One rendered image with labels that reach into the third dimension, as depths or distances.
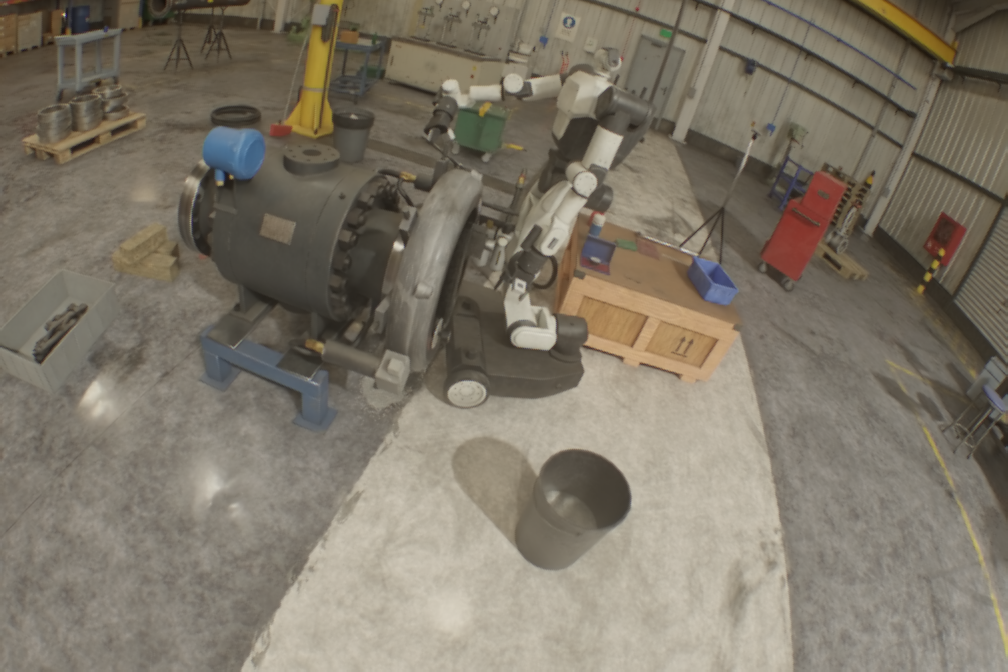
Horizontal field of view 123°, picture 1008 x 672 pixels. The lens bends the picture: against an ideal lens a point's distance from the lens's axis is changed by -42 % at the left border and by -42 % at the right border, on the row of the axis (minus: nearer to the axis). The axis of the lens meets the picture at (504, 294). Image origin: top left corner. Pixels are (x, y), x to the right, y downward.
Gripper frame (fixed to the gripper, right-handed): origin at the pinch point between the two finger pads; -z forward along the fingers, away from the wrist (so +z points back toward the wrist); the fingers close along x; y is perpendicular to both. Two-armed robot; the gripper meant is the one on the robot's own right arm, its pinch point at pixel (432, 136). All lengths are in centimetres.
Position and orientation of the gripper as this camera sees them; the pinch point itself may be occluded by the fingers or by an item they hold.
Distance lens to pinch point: 186.4
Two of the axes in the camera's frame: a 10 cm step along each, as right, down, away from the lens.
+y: -6.1, -4.1, -6.7
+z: 2.9, -9.1, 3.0
